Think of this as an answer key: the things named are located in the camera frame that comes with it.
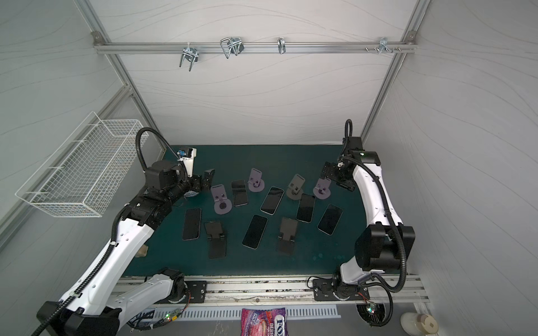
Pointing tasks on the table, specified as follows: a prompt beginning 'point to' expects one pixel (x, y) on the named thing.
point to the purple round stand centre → (256, 183)
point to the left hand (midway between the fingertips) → (197, 167)
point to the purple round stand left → (223, 205)
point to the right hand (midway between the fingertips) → (332, 178)
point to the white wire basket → (84, 175)
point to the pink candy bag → (263, 323)
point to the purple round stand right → (321, 190)
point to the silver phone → (272, 200)
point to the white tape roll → (419, 324)
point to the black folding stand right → (287, 236)
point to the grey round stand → (294, 190)
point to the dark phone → (305, 208)
